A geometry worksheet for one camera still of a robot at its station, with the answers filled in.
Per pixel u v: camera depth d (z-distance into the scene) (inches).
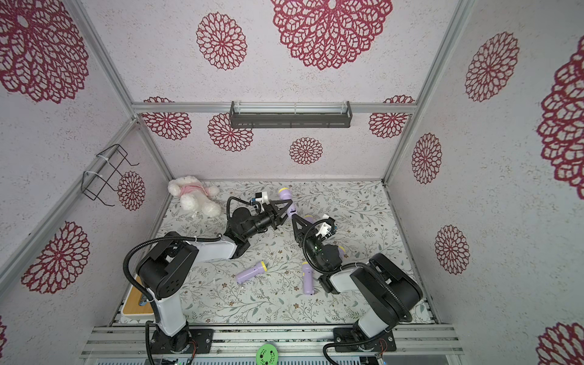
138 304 30.0
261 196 32.4
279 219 30.2
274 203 30.6
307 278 33.5
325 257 25.3
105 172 31.1
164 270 19.4
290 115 37.0
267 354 26.7
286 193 32.1
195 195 36.4
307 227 29.1
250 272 34.1
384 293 17.9
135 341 29.7
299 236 28.7
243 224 27.2
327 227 30.1
